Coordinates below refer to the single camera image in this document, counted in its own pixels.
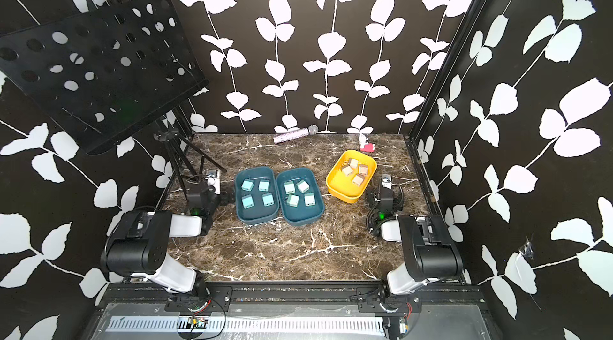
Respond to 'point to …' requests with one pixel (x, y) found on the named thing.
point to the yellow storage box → (350, 175)
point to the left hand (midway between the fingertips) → (222, 179)
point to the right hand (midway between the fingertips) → (384, 184)
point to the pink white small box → (369, 148)
